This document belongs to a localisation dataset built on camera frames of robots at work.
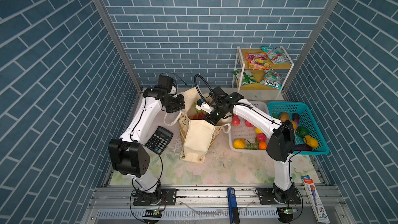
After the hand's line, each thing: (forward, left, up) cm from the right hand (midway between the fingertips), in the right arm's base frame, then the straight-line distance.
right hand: (202, 122), depth 82 cm
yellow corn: (-2, -60, -10) cm, 61 cm away
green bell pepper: (+6, -59, -12) cm, 60 cm away
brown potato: (+17, -51, -13) cm, 55 cm away
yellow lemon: (-5, -21, -12) cm, 25 cm away
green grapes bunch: (-6, -28, -14) cm, 32 cm away
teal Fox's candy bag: (+37, -43, +1) cm, 57 cm away
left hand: (+6, +9, +6) cm, 13 cm away
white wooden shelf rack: (+31, -45, +14) cm, 56 cm away
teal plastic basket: (+14, -64, -12) cm, 67 cm away
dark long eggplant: (-3, -58, -15) cm, 60 cm away
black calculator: (-6, +25, -14) cm, 30 cm away
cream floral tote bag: (-10, +2, +1) cm, 10 cm away
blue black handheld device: (-38, -17, -15) cm, 44 cm away
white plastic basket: (+2, -26, -16) cm, 30 cm away
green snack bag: (+36, -28, +2) cm, 46 cm away
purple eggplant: (+17, -60, -15) cm, 64 cm away
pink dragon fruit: (+8, +3, -5) cm, 9 cm away
